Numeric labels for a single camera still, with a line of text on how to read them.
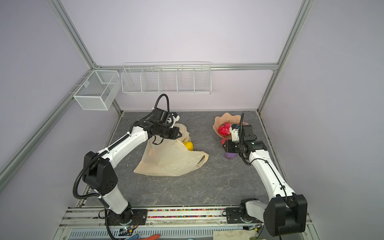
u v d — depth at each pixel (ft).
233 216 2.44
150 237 2.26
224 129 3.26
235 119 3.66
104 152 1.56
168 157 2.69
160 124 2.31
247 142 1.98
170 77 3.24
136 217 2.40
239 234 2.24
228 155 3.14
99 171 1.47
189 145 3.15
